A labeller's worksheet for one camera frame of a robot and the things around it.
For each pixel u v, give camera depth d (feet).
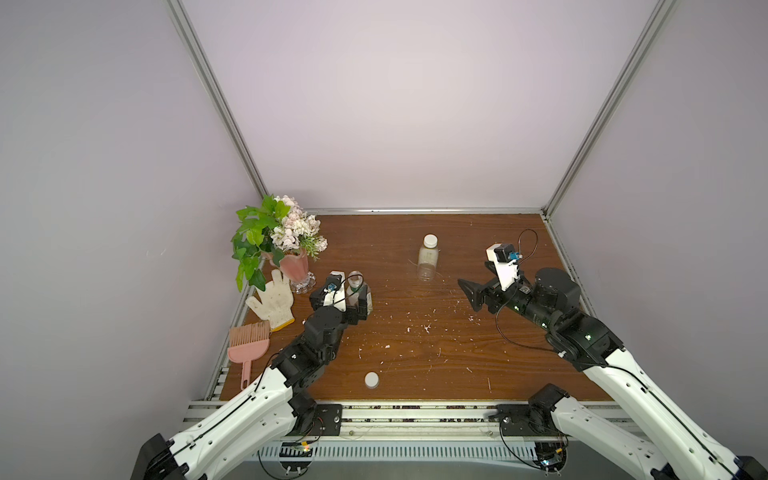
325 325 1.80
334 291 2.07
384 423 2.43
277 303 3.11
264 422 1.89
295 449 2.37
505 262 1.84
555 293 1.58
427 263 3.22
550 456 2.28
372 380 2.60
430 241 2.84
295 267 2.76
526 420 2.29
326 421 2.39
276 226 2.49
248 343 2.86
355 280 2.60
